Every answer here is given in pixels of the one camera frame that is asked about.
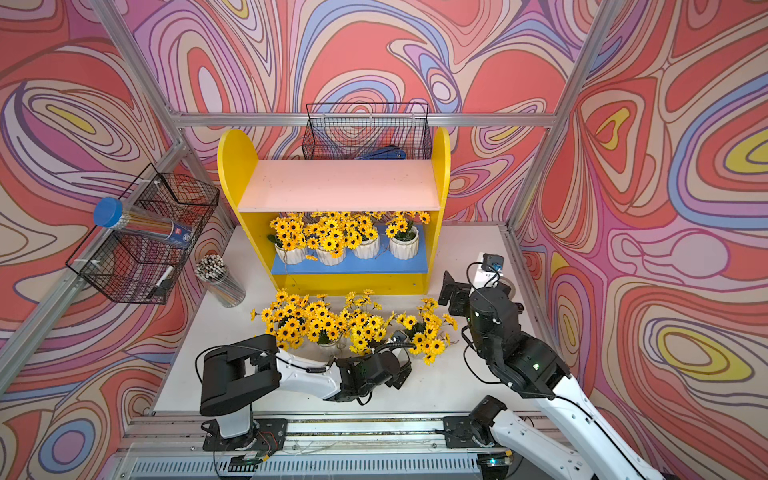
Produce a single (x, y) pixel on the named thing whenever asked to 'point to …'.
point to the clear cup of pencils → (213, 272)
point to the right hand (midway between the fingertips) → (465, 284)
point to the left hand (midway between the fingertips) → (404, 358)
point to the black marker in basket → (160, 288)
